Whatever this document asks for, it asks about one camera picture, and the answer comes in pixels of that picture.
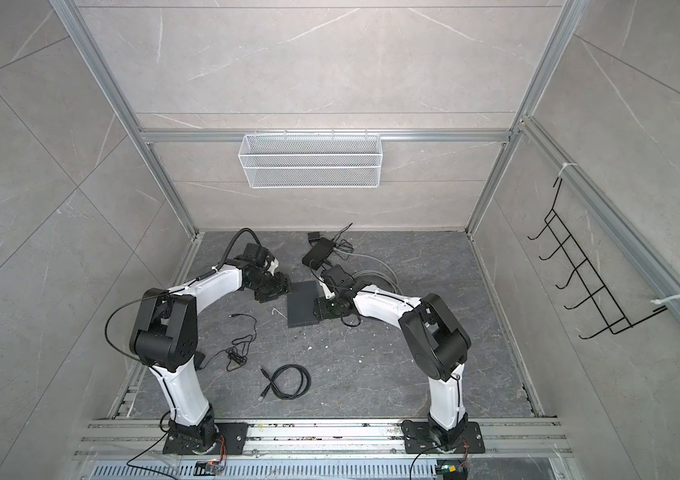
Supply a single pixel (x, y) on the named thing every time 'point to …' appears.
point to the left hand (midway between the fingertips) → (288, 285)
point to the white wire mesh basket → (312, 161)
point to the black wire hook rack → (614, 317)
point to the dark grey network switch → (300, 304)
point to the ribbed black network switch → (318, 253)
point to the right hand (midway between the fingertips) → (322, 308)
